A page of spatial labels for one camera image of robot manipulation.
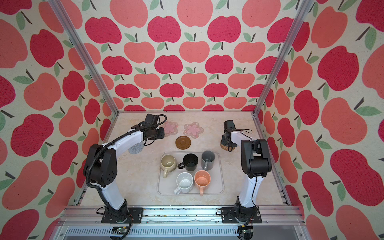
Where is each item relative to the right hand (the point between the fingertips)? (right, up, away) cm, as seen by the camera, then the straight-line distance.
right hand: (231, 142), depth 101 cm
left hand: (-44, +6, -6) cm, 45 cm away
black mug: (-28, -10, -14) cm, 33 cm away
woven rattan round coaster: (-4, -4, -1) cm, 6 cm away
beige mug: (-42, -12, -11) cm, 45 cm away
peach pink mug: (-22, -20, -17) cm, 34 cm away
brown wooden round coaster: (-34, 0, 0) cm, 34 cm away
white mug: (-31, -21, -17) cm, 41 cm away
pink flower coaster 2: (-27, +8, +10) cm, 29 cm away
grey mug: (-18, -9, -13) cm, 24 cm away
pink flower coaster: (-44, +9, +9) cm, 46 cm away
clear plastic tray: (-28, -14, -21) cm, 38 cm away
